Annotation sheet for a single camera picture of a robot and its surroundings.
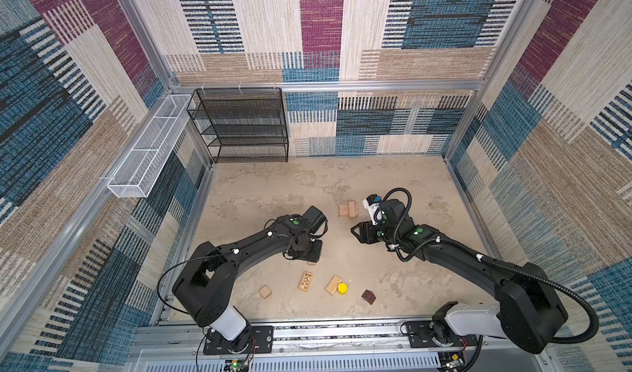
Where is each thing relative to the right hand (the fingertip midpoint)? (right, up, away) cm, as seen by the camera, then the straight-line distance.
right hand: (359, 232), depth 85 cm
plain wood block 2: (-4, +7, +19) cm, 20 cm away
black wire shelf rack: (-48, +42, +24) cm, 68 cm away
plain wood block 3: (-16, -10, -2) cm, 19 cm away
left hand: (-15, -7, 0) cm, 17 cm away
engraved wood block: (-4, +5, +15) cm, 17 cm away
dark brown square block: (+2, -20, -4) cm, 20 cm away
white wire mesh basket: (-65, +19, -13) cm, 69 cm away
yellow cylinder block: (-6, -18, -3) cm, 19 cm away
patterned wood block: (-18, -16, -1) cm, 24 cm away
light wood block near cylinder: (-9, -17, -2) cm, 19 cm away
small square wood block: (-31, -19, -3) cm, 37 cm away
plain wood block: (0, +7, +17) cm, 18 cm away
